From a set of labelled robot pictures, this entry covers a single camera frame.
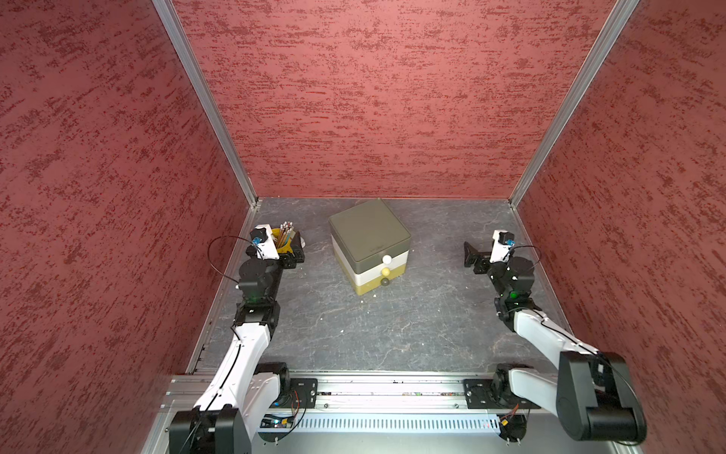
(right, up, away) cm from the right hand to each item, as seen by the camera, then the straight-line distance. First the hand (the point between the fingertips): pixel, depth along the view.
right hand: (477, 245), depth 86 cm
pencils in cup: (-61, +4, +3) cm, 61 cm away
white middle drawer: (-34, -9, -3) cm, 35 cm away
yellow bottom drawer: (-33, -15, +8) cm, 37 cm away
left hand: (-58, +2, -7) cm, 59 cm away
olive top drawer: (-34, -2, -7) cm, 35 cm away
